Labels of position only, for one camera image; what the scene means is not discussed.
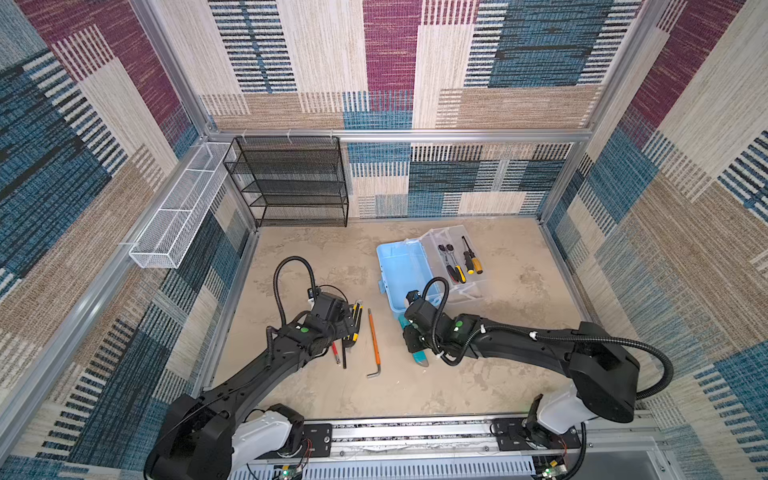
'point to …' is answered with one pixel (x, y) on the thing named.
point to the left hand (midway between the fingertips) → (338, 319)
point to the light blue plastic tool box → (405, 264)
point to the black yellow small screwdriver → (469, 263)
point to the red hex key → (336, 352)
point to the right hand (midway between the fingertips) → (410, 339)
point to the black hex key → (344, 361)
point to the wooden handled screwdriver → (476, 262)
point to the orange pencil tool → (378, 359)
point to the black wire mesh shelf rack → (294, 181)
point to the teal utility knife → (421, 356)
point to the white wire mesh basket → (169, 237)
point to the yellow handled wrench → (460, 272)
